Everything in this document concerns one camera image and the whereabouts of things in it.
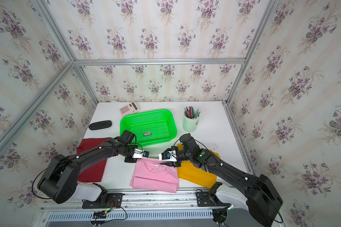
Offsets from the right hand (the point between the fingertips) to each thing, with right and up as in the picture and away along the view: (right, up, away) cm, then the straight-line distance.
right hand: (163, 156), depth 74 cm
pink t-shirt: (-9, -13, +7) cm, 17 cm away
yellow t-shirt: (+15, -11, +6) cm, 20 cm away
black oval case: (-48, +15, +27) cm, 57 cm away
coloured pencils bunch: (+18, +23, +22) cm, 37 cm away
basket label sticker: (-13, +8, +26) cm, 30 cm away
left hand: (-15, -4, +13) cm, 20 cm away
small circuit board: (-33, -30, -2) cm, 44 cm away
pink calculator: (-29, +27, +40) cm, 56 cm away
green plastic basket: (-12, +13, +31) cm, 35 cm away
